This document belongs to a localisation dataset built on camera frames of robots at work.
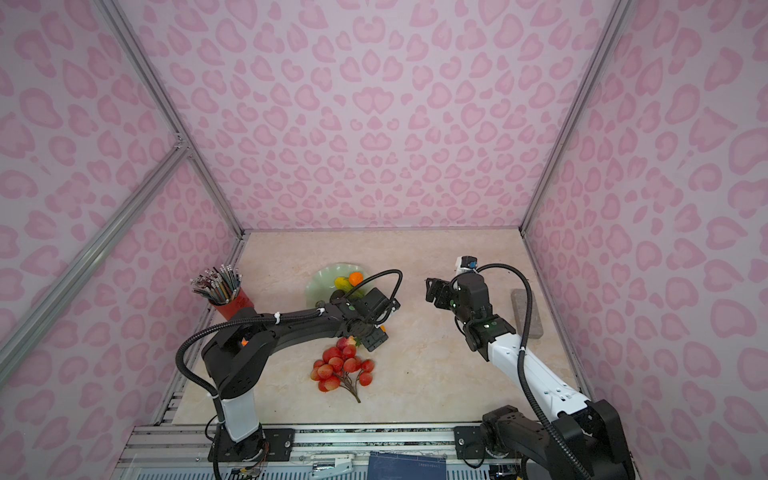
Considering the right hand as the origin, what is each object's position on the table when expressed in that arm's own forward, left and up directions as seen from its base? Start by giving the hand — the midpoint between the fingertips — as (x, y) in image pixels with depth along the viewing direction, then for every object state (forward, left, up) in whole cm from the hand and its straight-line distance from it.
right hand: (440, 280), depth 82 cm
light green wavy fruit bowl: (+9, +38, -15) cm, 41 cm away
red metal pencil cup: (-4, +60, -9) cm, 61 cm away
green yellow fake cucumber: (+9, +30, -15) cm, 35 cm away
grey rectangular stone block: (+2, -28, -17) cm, 32 cm away
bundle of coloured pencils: (-2, +62, -1) cm, 62 cm away
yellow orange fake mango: (-11, +15, -8) cm, 20 cm away
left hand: (-6, +18, -15) cm, 25 cm away
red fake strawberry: (-12, +27, -15) cm, 33 cm away
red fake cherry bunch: (-20, +27, -13) cm, 36 cm away
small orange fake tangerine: (+9, +25, -12) cm, 29 cm away
